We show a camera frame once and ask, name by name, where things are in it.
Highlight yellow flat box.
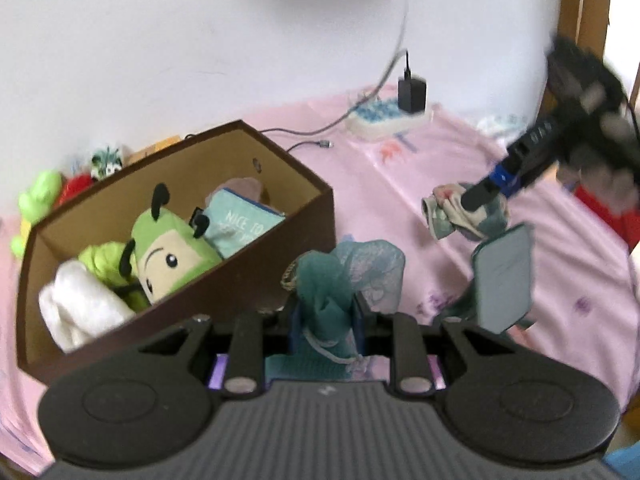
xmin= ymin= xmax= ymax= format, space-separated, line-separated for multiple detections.
xmin=124 ymin=136 xmax=182 ymax=167

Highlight white power strip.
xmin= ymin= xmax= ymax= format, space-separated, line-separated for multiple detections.
xmin=345 ymin=99 xmax=433 ymax=142

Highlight purple tissue pack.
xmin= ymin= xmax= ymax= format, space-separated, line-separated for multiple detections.
xmin=208 ymin=354 xmax=446 ymax=390

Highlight white fluffy towel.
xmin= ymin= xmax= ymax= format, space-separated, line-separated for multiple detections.
xmin=38 ymin=259 xmax=134 ymax=353

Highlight green bug plush toy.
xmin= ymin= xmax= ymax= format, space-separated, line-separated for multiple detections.
xmin=119 ymin=183 xmax=224 ymax=304

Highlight mint green cloth pouch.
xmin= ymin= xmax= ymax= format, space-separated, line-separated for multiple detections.
xmin=203 ymin=188 xmax=285 ymax=259

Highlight black power adapter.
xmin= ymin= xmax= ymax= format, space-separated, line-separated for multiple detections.
xmin=397 ymin=51 xmax=427 ymax=115

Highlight person's right hand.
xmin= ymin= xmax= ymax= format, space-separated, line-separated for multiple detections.
xmin=556 ymin=110 xmax=639 ymax=214

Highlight teal mesh bath pouf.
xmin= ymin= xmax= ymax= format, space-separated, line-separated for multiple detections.
xmin=281 ymin=240 xmax=406 ymax=367

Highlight white charging cable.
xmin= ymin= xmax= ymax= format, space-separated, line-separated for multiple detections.
xmin=344 ymin=0 xmax=417 ymax=126

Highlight brown cardboard box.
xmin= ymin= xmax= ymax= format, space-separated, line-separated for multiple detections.
xmin=15 ymin=122 xmax=335 ymax=384

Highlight red plush toy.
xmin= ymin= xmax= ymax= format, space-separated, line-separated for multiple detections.
xmin=55 ymin=174 xmax=94 ymax=207

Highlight black charging cable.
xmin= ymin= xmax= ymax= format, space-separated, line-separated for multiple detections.
xmin=186 ymin=109 xmax=381 ymax=154

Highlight green yellow crocodile plush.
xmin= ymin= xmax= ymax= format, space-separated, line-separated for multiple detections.
xmin=11 ymin=170 xmax=63 ymax=260

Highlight grey patterned fuzzy socks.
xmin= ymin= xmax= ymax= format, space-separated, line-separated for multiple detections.
xmin=421 ymin=183 xmax=509 ymax=242

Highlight neon green cloth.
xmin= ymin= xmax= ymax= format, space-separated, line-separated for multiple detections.
xmin=77 ymin=242 xmax=150 ymax=313

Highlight pink printed bed sheet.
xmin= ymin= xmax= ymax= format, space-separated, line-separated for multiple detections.
xmin=0 ymin=84 xmax=640 ymax=476

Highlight small panda plush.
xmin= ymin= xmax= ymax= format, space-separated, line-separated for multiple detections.
xmin=91 ymin=148 xmax=124 ymax=181

